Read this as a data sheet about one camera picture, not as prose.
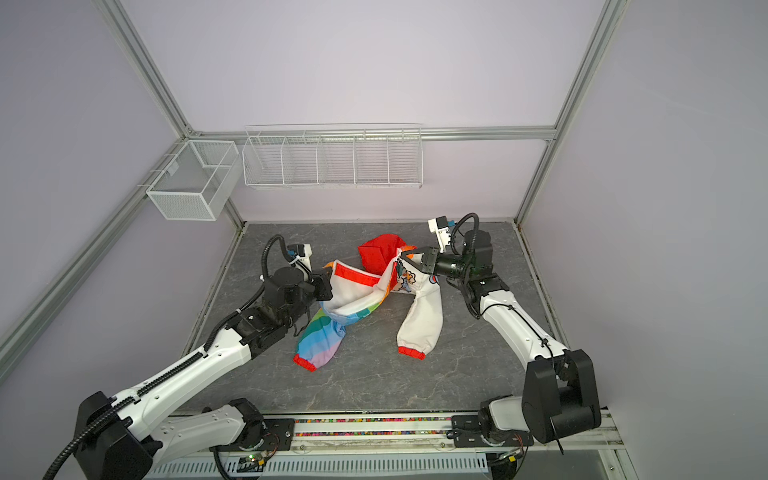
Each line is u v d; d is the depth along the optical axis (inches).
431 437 29.2
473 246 23.5
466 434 28.8
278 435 28.9
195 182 40.0
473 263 24.4
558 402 16.3
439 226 27.9
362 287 33.7
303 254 26.2
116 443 14.7
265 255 20.7
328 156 40.0
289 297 22.5
